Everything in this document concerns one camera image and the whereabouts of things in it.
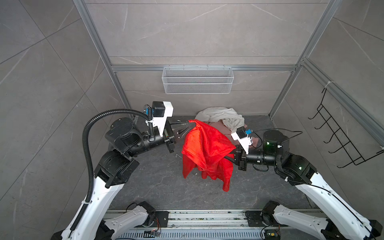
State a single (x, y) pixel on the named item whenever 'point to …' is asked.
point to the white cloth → (232, 120)
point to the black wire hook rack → (341, 150)
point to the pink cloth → (220, 125)
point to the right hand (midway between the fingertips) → (221, 152)
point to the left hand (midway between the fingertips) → (193, 120)
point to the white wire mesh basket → (197, 80)
